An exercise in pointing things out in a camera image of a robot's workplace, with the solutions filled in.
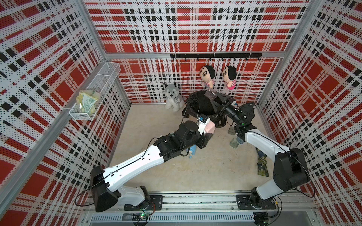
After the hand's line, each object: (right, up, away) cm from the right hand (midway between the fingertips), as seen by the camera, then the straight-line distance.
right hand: (214, 94), depth 72 cm
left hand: (-3, -19, -3) cm, 20 cm away
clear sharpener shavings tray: (+19, -30, +25) cm, 43 cm away
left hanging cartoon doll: (-1, +16, +19) cm, 25 cm away
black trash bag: (-7, -3, +20) cm, 22 cm away
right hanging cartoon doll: (+14, +16, +22) cm, 31 cm away
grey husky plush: (-25, +1, +38) cm, 45 cm away
